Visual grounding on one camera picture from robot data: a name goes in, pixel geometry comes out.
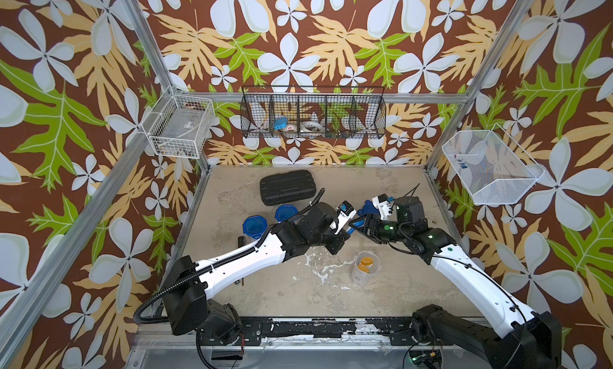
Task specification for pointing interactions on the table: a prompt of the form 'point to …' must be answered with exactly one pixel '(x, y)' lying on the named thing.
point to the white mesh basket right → (493, 168)
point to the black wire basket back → (314, 111)
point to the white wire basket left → (179, 125)
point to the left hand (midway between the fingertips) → (348, 231)
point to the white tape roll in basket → (313, 125)
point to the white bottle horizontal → (367, 260)
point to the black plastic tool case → (288, 186)
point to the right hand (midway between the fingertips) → (351, 225)
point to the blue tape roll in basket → (280, 123)
